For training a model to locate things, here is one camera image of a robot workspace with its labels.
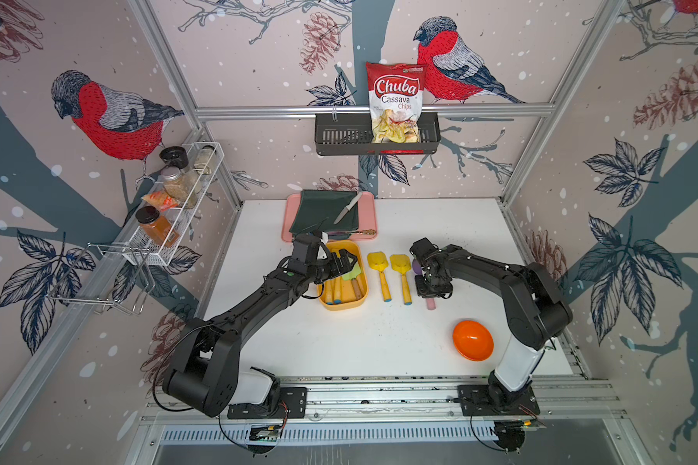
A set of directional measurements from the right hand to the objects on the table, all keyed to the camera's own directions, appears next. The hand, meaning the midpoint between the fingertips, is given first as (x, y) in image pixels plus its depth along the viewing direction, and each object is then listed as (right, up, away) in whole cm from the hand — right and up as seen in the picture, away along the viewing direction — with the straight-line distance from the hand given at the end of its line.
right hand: (425, 291), depth 94 cm
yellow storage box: (-25, 0, +1) cm, 25 cm away
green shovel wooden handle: (-24, +4, +3) cm, 25 cm away
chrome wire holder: (-75, +11, -34) cm, 83 cm away
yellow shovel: (-15, +9, +7) cm, 19 cm away
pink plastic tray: (-19, +26, +23) cm, 39 cm away
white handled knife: (-26, +30, +24) cm, 46 cm away
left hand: (-24, +12, -9) cm, 29 cm away
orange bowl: (+11, -11, -12) cm, 20 cm away
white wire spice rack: (-66, +24, -24) cm, 74 cm away
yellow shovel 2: (-7, +9, +4) cm, 12 cm away
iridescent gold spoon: (-18, +19, +17) cm, 31 cm away
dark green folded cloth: (-40, +28, +25) cm, 55 cm away
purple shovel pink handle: (+1, -2, -4) cm, 4 cm away
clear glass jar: (-69, +42, -8) cm, 81 cm away
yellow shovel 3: (-29, 0, -2) cm, 29 cm away
